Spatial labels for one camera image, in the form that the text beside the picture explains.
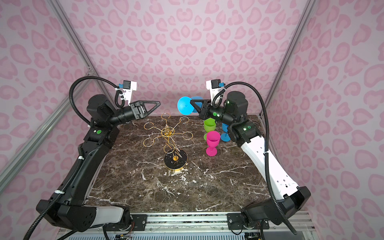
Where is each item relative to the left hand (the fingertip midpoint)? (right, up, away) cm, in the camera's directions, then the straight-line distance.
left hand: (158, 102), depth 56 cm
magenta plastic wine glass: (+24, -17, +31) cm, 43 cm away
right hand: (+13, +1, +2) cm, 13 cm away
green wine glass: (+23, -8, +38) cm, 45 cm away
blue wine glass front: (+34, -16, +48) cm, 61 cm away
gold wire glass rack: (+1, -29, +37) cm, 47 cm away
